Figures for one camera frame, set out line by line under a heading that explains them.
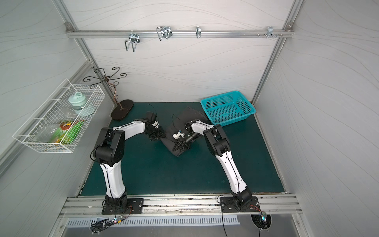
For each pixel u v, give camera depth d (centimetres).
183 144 87
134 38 78
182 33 78
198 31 78
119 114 111
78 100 66
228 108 118
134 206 73
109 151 53
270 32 76
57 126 65
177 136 95
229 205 72
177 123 99
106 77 91
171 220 70
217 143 66
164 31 76
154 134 88
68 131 58
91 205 75
